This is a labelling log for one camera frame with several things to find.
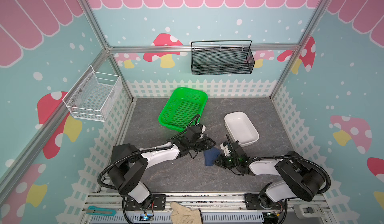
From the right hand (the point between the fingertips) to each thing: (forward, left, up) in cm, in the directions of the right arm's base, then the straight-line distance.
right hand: (211, 161), depth 87 cm
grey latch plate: (-24, -43, +2) cm, 50 cm away
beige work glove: (-26, +15, 0) cm, 30 cm away
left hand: (+5, -1, +9) cm, 10 cm away
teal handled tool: (-24, +59, +1) cm, 63 cm away
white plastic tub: (+24, -23, -1) cm, 33 cm away
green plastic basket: (+41, +19, 0) cm, 45 cm away
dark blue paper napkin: (+4, 0, 0) cm, 4 cm away
